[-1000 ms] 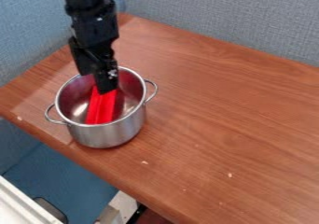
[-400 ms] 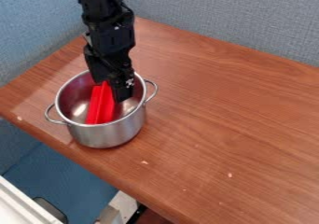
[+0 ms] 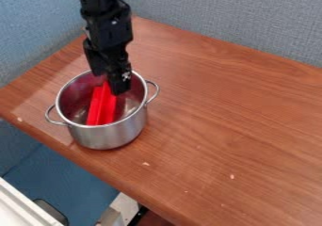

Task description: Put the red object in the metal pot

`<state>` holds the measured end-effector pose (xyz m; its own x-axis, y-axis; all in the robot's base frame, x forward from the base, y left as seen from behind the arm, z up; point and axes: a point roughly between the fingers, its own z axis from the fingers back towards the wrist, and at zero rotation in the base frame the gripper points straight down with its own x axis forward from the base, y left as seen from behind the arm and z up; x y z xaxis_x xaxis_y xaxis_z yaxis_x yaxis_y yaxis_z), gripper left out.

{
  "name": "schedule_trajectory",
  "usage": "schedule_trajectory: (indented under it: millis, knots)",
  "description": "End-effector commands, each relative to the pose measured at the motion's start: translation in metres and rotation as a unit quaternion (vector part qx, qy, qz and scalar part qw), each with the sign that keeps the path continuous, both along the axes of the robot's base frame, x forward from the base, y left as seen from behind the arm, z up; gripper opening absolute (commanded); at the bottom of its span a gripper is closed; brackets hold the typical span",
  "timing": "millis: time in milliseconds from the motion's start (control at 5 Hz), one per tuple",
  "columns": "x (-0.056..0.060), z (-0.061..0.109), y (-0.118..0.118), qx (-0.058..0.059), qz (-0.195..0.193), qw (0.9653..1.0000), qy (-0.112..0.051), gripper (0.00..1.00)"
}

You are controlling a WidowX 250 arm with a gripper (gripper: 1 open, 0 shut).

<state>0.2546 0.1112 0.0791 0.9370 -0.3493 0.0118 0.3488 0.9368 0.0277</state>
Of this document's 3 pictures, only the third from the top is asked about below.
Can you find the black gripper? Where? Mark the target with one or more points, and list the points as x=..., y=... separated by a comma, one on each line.
x=109, y=32

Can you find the red plastic block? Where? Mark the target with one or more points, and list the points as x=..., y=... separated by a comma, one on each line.
x=103, y=106

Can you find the white appliance corner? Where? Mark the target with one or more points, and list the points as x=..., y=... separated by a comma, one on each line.
x=18, y=211

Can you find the stainless steel pot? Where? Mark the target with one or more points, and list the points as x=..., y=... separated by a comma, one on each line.
x=69, y=111

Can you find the white table leg frame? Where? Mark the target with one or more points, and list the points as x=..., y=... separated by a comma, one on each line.
x=121, y=213

